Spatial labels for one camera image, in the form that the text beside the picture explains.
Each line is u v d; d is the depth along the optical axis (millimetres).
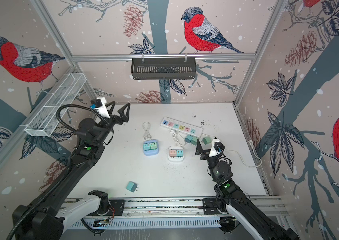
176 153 854
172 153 856
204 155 683
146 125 1078
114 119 608
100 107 573
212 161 683
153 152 916
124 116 624
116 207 731
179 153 856
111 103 694
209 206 731
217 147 622
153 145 895
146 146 883
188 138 978
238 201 548
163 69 1069
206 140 967
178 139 983
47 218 374
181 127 1035
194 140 969
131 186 787
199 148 725
